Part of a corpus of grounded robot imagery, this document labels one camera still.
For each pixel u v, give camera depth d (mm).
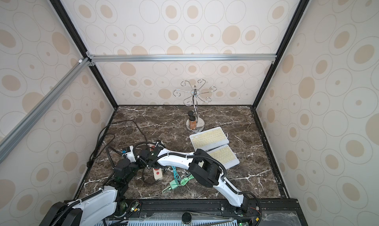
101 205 548
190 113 996
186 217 636
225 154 941
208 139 1000
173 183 795
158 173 832
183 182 813
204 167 550
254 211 724
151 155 638
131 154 761
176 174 837
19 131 539
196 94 833
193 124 979
